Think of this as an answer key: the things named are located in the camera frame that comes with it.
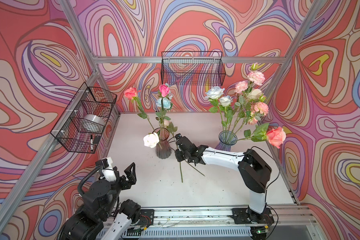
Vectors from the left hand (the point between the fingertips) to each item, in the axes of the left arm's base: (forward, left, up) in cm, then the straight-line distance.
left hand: (128, 165), depth 62 cm
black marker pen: (+13, +22, -3) cm, 25 cm away
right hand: (+17, -21, -23) cm, 35 cm away
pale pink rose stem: (+41, -15, -26) cm, 51 cm away
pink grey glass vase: (+19, -11, -19) cm, 29 cm away
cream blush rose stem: (+11, -30, -28) cm, 43 cm away
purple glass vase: (+20, -48, -11) cm, 53 cm away
